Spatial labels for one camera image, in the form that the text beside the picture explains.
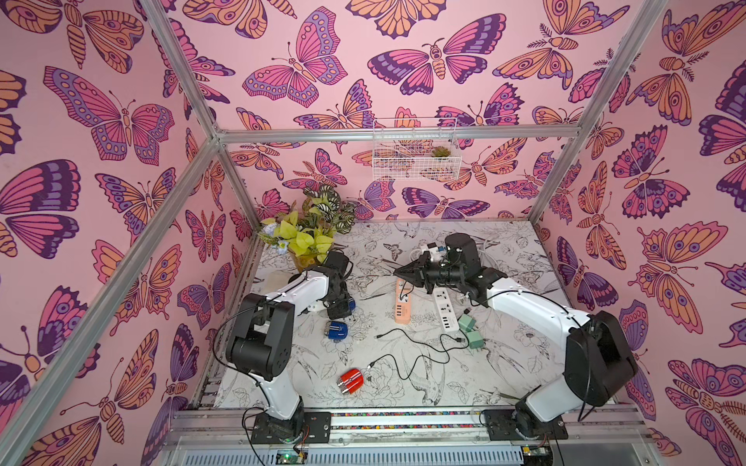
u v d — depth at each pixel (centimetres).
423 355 86
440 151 92
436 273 73
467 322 90
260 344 48
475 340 88
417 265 71
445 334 90
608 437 73
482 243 107
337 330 88
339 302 81
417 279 73
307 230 85
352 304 95
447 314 92
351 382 79
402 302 95
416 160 106
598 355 44
